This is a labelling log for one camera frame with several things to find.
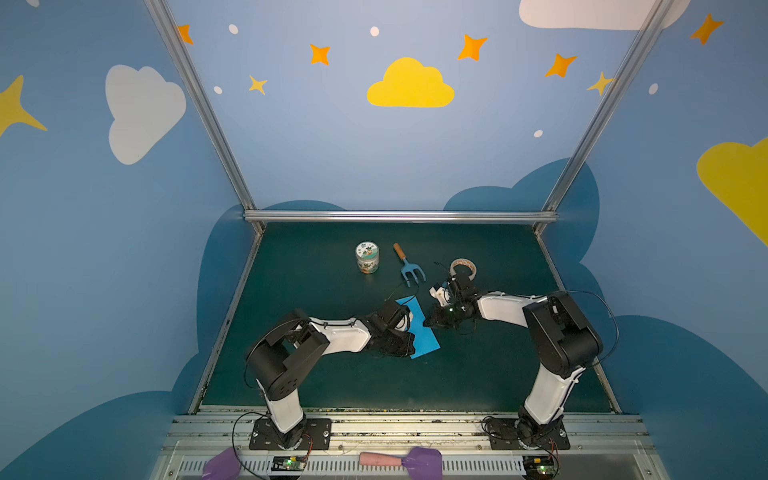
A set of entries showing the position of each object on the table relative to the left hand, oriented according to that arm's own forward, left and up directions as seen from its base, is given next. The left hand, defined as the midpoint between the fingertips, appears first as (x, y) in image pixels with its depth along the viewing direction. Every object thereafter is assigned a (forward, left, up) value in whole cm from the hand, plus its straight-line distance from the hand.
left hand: (418, 353), depth 87 cm
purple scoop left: (-28, +48, -2) cm, 56 cm away
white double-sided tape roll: (+35, -19, 0) cm, 40 cm away
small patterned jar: (+33, +17, +7) cm, 37 cm away
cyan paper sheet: (+6, -3, -5) cm, 9 cm away
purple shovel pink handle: (-27, +1, +1) cm, 27 cm away
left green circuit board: (-27, +33, -3) cm, 43 cm away
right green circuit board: (-26, -29, -2) cm, 39 cm away
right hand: (+11, -3, -1) cm, 12 cm away
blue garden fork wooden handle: (+32, +1, 0) cm, 32 cm away
